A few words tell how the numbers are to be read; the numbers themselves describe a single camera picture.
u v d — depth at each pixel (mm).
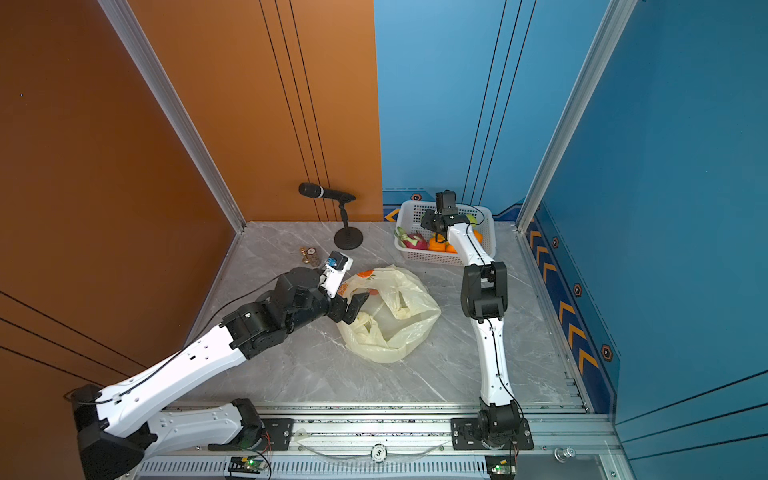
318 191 905
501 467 710
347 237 1145
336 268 588
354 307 621
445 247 1075
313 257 1046
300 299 506
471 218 814
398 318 889
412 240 996
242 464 713
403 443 726
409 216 1157
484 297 650
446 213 862
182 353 449
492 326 654
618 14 696
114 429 386
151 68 774
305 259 1079
